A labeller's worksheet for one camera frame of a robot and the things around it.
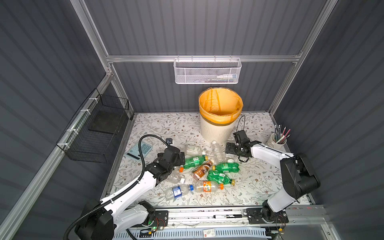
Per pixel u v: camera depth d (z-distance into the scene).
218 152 0.95
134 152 0.96
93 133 0.74
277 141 0.93
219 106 1.05
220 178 0.84
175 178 0.82
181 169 0.87
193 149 0.93
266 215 0.66
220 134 0.93
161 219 0.72
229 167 0.87
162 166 0.61
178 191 0.77
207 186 0.79
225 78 0.91
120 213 0.43
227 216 0.74
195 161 0.88
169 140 0.72
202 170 0.85
